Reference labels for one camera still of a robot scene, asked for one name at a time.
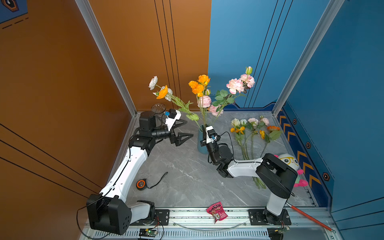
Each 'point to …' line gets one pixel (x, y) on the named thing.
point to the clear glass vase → (158, 109)
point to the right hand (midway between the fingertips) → (203, 125)
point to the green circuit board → (147, 232)
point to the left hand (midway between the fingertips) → (188, 127)
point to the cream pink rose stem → (262, 122)
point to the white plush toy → (289, 159)
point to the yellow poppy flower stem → (262, 134)
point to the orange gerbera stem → (274, 134)
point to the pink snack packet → (217, 211)
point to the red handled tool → (312, 218)
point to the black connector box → (275, 233)
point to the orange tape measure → (141, 184)
